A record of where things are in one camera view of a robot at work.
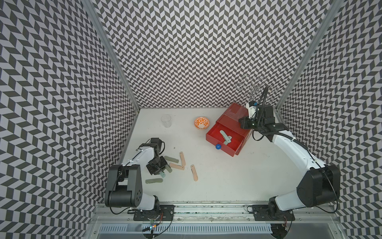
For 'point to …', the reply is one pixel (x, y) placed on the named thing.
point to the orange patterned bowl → (201, 123)
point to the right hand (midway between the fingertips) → (239, 122)
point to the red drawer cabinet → (232, 112)
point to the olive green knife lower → (148, 181)
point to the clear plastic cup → (166, 120)
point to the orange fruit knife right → (194, 172)
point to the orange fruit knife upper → (182, 159)
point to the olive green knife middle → (168, 169)
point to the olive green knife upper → (171, 159)
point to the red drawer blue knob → (214, 136)
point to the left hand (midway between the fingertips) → (161, 171)
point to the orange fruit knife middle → (176, 166)
